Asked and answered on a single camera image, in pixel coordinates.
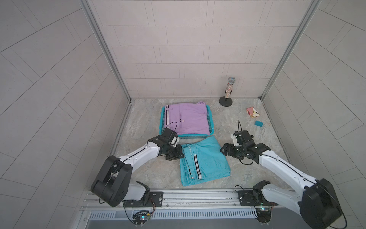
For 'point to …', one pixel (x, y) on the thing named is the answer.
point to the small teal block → (259, 123)
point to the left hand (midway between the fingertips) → (186, 155)
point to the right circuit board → (264, 214)
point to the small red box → (252, 112)
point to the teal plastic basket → (162, 122)
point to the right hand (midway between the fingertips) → (224, 151)
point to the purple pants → (188, 119)
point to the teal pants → (204, 160)
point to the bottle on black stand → (226, 101)
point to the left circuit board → (140, 217)
